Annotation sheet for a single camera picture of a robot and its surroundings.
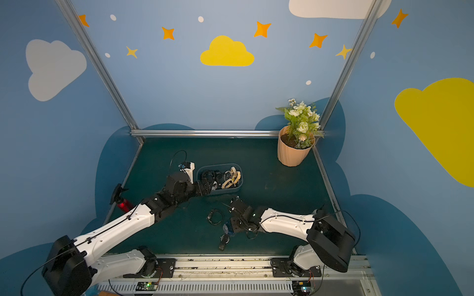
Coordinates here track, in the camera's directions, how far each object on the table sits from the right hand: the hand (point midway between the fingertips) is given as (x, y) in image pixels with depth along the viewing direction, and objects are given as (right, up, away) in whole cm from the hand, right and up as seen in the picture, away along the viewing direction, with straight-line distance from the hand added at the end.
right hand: (237, 220), depth 85 cm
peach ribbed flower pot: (+30, +35, +11) cm, 47 cm away
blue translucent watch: (-5, -3, -3) cm, 6 cm away
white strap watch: (-12, +15, +11) cm, 22 cm away
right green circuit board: (+25, -21, -14) cm, 36 cm away
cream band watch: (-4, +16, +12) cm, 21 cm away
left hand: (-12, +20, -5) cm, 24 cm away
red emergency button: (-52, +8, -1) cm, 52 cm away
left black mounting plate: (-32, -15, -11) cm, 37 cm away
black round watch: (-11, +1, +2) cm, 11 cm away
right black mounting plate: (+21, -16, -10) cm, 28 cm away
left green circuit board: (-36, -21, -14) cm, 44 cm away
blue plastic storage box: (-8, +24, +16) cm, 30 cm away
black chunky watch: (-17, +19, +18) cm, 31 cm away
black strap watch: (-6, -7, -4) cm, 10 cm away
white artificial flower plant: (+33, +47, +5) cm, 58 cm away
